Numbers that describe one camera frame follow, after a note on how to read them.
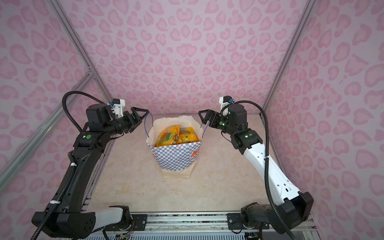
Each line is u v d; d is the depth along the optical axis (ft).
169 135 2.73
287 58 2.84
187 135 2.82
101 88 3.32
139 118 1.97
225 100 2.03
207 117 1.99
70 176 1.34
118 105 2.06
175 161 2.51
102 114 1.68
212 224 2.41
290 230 1.16
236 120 1.65
